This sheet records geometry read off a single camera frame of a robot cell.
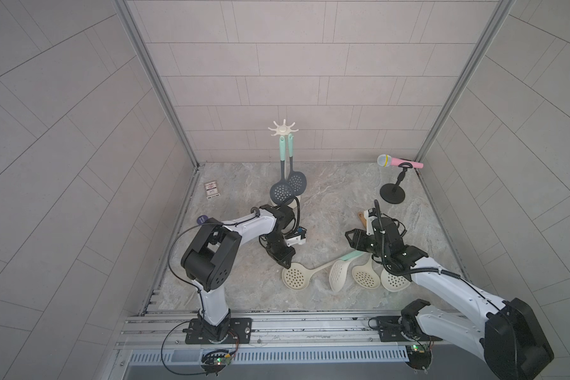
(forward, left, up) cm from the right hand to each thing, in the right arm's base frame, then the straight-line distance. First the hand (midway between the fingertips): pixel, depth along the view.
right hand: (348, 234), depth 84 cm
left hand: (-6, +22, -7) cm, 24 cm away
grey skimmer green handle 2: (+17, +23, +6) cm, 29 cm away
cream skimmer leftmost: (-11, +19, -6) cm, 23 cm away
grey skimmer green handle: (+22, +17, +6) cm, 29 cm away
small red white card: (+28, +55, -3) cm, 62 cm away
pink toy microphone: (+23, -17, +14) cm, 32 cm away
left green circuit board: (-34, +44, -5) cm, 55 cm away
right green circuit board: (-36, -15, -9) cm, 40 cm away
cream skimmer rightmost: (-16, -13, -7) cm, 21 cm away
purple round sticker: (+14, +57, -5) cm, 59 cm away
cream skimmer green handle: (-6, 0, -3) cm, 7 cm away
